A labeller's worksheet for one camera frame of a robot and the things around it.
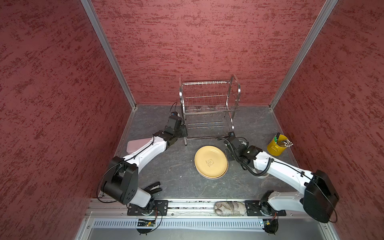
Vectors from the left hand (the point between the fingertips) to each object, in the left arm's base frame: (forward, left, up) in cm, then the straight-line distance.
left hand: (184, 131), depth 89 cm
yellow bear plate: (-15, -17, -11) cm, 25 cm away
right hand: (-12, -28, -5) cm, 31 cm away
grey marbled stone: (-39, -25, -10) cm, 47 cm away
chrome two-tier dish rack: (+21, -16, 0) cm, 26 cm away
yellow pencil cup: (-8, -55, -7) cm, 56 cm away
